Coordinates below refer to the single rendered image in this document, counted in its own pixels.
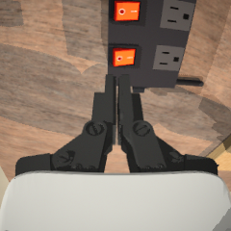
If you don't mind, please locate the black power strip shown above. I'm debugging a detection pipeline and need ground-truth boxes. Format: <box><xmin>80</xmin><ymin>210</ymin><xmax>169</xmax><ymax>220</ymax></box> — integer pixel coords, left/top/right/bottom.
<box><xmin>108</xmin><ymin>0</ymin><xmax>204</xmax><ymax>93</ymax></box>

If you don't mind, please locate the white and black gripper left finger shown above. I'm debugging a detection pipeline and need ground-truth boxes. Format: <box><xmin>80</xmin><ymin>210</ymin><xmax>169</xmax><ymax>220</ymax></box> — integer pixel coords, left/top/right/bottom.
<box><xmin>15</xmin><ymin>74</ymin><xmax>116</xmax><ymax>176</ymax></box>

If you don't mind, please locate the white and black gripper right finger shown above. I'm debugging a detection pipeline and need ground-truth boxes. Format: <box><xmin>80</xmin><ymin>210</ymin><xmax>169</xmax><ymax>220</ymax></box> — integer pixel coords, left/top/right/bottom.
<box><xmin>117</xmin><ymin>75</ymin><xmax>218</xmax><ymax>175</ymax></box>

